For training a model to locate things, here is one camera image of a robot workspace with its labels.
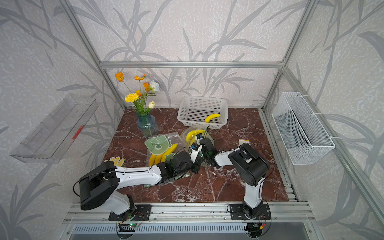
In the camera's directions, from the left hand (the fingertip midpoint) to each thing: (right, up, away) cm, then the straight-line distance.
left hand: (205, 160), depth 80 cm
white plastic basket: (-9, +29, +39) cm, 50 cm away
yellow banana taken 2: (-9, +12, +16) cm, 22 cm away
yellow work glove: (-54, -4, +11) cm, 55 cm away
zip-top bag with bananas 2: (-28, +5, +11) cm, 31 cm away
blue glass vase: (-38, +20, +17) cm, 46 cm away
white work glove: (+26, +7, +21) cm, 34 cm away
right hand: (-7, +4, +16) cm, 18 cm away
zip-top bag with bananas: (-14, +14, +19) cm, 27 cm away
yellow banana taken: (+3, +23, +31) cm, 39 cm away
